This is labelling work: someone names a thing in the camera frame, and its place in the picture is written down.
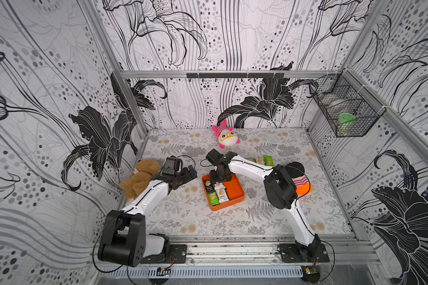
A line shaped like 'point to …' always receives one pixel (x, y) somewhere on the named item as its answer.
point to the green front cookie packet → (214, 199)
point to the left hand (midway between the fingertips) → (192, 178)
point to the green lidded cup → (346, 124)
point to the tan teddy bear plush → (139, 179)
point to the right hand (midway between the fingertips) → (218, 178)
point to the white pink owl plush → (226, 136)
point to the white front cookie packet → (221, 192)
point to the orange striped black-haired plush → (302, 185)
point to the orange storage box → (233, 189)
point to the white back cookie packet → (219, 186)
